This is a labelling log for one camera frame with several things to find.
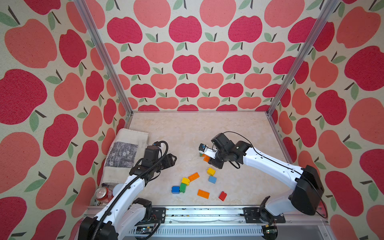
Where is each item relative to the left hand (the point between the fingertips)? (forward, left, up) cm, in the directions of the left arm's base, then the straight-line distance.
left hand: (174, 161), depth 82 cm
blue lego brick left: (-12, -1, -9) cm, 16 cm away
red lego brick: (-15, -27, -11) cm, 33 cm away
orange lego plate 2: (-5, -11, -11) cm, 16 cm away
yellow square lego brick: (-2, -22, -9) cm, 24 cm away
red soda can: (-17, +33, -2) cm, 37 cm away
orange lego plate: (0, -18, +3) cm, 18 cm away
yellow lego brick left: (-7, -7, -10) cm, 14 cm away
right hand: (0, -21, +1) cm, 21 cm away
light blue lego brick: (-6, -22, -11) cm, 25 cm away
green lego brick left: (-11, -5, -10) cm, 15 cm away
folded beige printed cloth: (+9, +31, -5) cm, 33 cm away
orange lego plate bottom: (-14, -16, -11) cm, 24 cm away
